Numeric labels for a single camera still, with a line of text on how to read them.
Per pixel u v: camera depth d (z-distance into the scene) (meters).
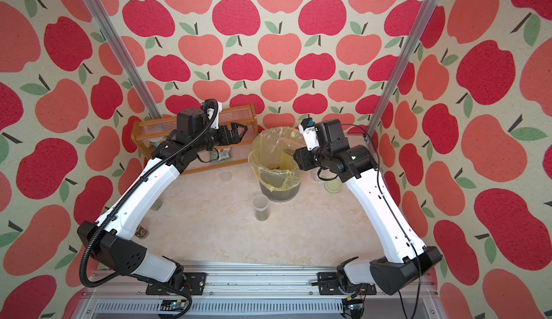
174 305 0.71
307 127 0.60
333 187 0.98
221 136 0.64
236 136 0.65
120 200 0.44
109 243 0.39
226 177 1.04
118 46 0.85
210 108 0.63
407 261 0.38
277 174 0.73
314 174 0.61
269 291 0.73
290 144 0.82
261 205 0.97
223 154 1.07
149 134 0.82
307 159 0.60
